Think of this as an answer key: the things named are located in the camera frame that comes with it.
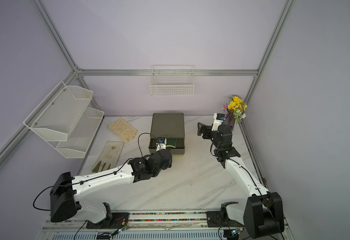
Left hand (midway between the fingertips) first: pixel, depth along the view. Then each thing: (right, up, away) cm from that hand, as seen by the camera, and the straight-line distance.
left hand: (167, 155), depth 79 cm
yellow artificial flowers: (+43, +28, +13) cm, 53 cm away
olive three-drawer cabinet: (+1, +16, +5) cm, 17 cm away
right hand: (+21, +16, +3) cm, 26 cm away
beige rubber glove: (-36, +14, +32) cm, 50 cm away
